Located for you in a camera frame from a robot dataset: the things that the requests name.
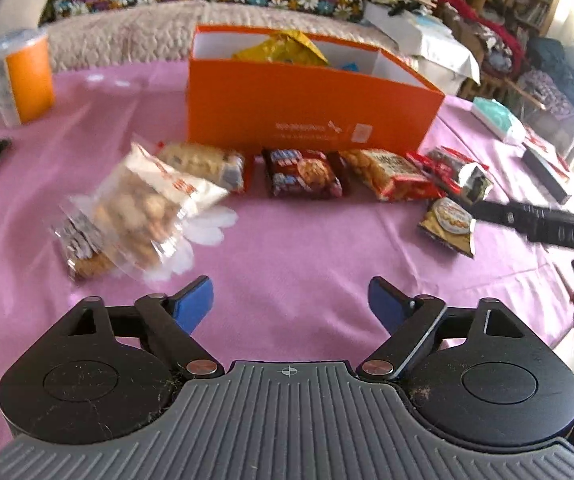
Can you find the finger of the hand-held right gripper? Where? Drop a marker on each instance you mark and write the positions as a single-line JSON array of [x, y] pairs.
[[494, 214]]

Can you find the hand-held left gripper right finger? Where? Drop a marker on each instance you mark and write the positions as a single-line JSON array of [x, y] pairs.
[[389, 305]]

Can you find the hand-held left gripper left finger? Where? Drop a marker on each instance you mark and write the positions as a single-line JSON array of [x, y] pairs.
[[194, 305]]

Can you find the red silver snack packet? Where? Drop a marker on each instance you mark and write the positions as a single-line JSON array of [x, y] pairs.
[[469, 180]]

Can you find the gold snack packet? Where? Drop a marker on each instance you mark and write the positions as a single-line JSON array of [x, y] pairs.
[[449, 225]]

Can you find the clear bag of biscuits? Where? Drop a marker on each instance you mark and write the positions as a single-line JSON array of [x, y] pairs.
[[137, 210]]

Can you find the orange cardboard box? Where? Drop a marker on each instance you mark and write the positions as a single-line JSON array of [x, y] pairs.
[[307, 105]]

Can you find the yellow snack bag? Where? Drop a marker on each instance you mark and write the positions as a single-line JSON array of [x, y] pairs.
[[282, 47]]

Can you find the long black box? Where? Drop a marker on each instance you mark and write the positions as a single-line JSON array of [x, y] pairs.
[[547, 175]]

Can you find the red and white box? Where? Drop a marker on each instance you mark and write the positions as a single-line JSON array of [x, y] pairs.
[[562, 160]]

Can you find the teal tissue pack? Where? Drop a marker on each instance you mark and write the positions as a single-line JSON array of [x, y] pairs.
[[499, 117]]

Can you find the orange red cracker packet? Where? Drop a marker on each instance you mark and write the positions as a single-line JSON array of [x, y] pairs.
[[392, 175]]

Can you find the pink tablecloth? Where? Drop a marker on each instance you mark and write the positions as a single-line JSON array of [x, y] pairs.
[[292, 245]]

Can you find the beige cracker packet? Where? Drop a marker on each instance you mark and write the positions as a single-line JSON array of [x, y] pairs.
[[202, 165]]

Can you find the armchair with clothes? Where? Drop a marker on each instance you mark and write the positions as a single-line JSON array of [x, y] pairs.
[[567, 85]]

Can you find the brown chocolate chip cookie packet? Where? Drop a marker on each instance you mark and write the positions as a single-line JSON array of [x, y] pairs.
[[304, 172]]

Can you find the white cardboard box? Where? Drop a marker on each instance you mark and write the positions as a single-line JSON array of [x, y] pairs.
[[432, 45]]

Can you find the red cloth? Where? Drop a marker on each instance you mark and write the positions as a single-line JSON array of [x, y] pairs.
[[492, 25]]

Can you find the blue cookie packet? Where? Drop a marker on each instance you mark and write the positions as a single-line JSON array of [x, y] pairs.
[[349, 66]]

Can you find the beige quilted sofa cover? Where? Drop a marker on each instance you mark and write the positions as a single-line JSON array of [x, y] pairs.
[[132, 35]]

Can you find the orange and white canister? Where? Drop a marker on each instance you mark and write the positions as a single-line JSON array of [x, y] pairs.
[[27, 77]]

